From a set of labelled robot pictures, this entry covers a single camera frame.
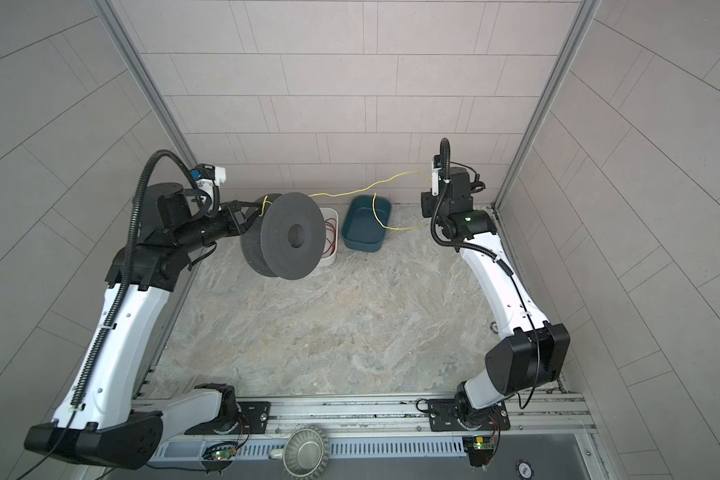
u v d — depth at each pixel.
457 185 0.56
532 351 0.40
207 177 0.54
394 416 0.72
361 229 1.09
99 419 0.35
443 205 0.58
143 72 0.81
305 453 0.67
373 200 1.12
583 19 0.71
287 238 0.62
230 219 0.54
